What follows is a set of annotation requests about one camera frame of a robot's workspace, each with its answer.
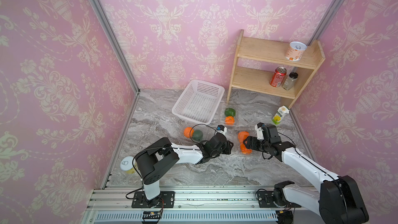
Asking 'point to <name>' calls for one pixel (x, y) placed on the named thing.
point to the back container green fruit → (229, 112)
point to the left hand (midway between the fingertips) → (234, 146)
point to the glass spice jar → (290, 81)
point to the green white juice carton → (277, 118)
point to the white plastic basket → (199, 101)
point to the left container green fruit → (197, 135)
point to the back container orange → (229, 120)
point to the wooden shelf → (257, 81)
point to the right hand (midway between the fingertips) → (249, 142)
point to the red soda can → (278, 76)
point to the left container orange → (188, 132)
